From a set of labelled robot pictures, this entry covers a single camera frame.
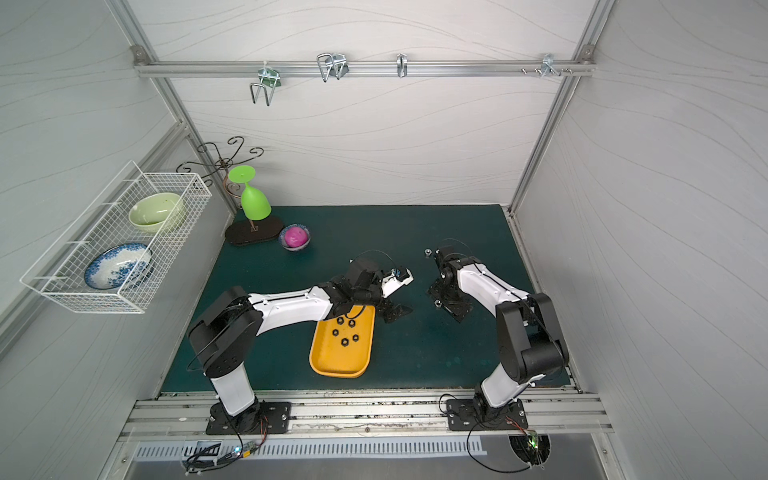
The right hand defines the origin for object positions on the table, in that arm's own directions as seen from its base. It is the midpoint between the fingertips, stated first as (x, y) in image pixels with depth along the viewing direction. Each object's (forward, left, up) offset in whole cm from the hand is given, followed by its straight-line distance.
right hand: (442, 302), depth 91 cm
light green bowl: (+4, +73, +33) cm, 80 cm away
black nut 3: (-7, +28, -2) cm, 29 cm away
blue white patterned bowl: (-11, +74, +31) cm, 81 cm away
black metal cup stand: (+41, +82, +23) cm, 94 cm away
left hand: (-2, +11, +7) cm, 14 cm away
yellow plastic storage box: (-14, +29, -3) cm, 33 cm away
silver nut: (+1, +1, -2) cm, 3 cm away
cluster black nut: (-13, +29, -2) cm, 32 cm away
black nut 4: (-10, +32, -3) cm, 34 cm away
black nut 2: (-6, +31, -2) cm, 32 cm away
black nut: (-11, +26, -2) cm, 28 cm away
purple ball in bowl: (+21, +52, +4) cm, 56 cm away
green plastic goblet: (+21, +60, +20) cm, 66 cm away
